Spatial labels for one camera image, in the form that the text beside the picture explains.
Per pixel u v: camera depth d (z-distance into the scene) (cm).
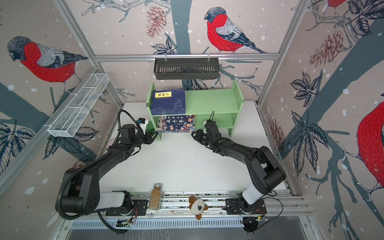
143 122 79
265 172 45
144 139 78
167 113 78
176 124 90
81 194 42
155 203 71
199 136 79
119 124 68
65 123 70
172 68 107
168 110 76
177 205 75
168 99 80
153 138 83
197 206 71
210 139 70
